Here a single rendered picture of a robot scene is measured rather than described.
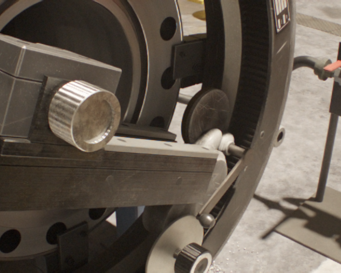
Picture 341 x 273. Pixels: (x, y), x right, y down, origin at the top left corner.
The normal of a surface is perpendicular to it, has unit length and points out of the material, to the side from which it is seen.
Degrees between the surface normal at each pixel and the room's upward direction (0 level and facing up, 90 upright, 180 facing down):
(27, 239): 90
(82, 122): 90
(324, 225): 0
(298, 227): 0
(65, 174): 90
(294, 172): 0
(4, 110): 65
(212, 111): 90
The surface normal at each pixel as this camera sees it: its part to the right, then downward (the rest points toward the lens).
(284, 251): 0.03, -0.88
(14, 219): 0.74, 0.33
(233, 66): -0.06, 0.46
